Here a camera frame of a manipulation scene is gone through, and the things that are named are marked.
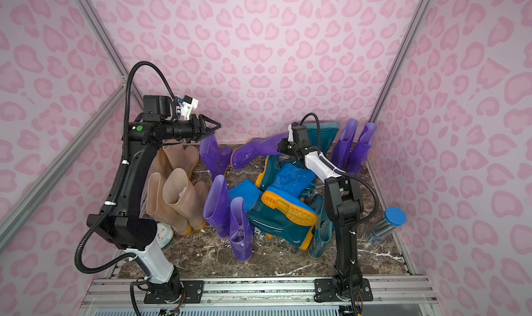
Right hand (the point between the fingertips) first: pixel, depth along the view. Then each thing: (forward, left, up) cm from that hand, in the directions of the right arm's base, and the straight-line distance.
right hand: (279, 142), depth 98 cm
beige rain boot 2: (-34, +31, +6) cm, 47 cm away
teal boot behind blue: (-10, +5, -11) cm, 16 cm away
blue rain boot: (-19, +15, -11) cm, 27 cm away
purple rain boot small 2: (-10, -35, -1) cm, 36 cm away
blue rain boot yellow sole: (-25, -2, -3) cm, 25 cm away
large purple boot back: (+2, +19, -10) cm, 21 cm away
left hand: (-15, +20, +24) cm, 34 cm away
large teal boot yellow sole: (-33, +1, -7) cm, 33 cm away
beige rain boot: (-39, +38, +6) cm, 55 cm away
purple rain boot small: (-8, -27, +3) cm, 29 cm away
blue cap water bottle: (-38, -40, +3) cm, 55 cm away
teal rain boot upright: (-2, -21, +9) cm, 23 cm away
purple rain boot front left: (-40, +19, +11) cm, 45 cm away
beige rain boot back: (-10, +44, +1) cm, 45 cm away
